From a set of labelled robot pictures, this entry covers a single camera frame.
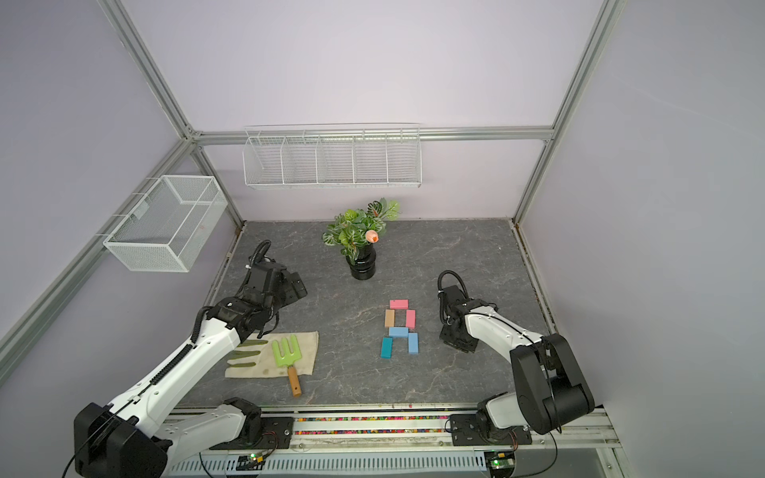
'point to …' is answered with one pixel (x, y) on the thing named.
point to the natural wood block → (389, 318)
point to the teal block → (386, 348)
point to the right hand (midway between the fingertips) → (454, 338)
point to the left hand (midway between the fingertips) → (288, 288)
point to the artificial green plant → (355, 228)
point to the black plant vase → (365, 263)
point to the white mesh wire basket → (169, 225)
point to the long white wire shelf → (334, 155)
